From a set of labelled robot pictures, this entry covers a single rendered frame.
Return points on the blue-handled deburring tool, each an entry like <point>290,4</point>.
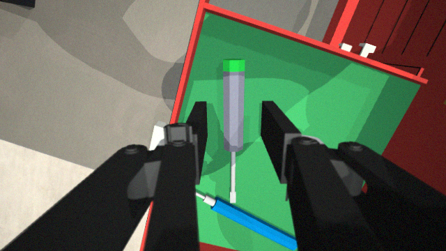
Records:
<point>250,221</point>

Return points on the red box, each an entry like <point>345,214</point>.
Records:
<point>392,103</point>

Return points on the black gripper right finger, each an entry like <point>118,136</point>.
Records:
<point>330,212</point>

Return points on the grey screwdriver with green band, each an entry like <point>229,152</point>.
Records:
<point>233,94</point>

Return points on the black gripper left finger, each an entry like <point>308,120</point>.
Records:
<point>102,212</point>

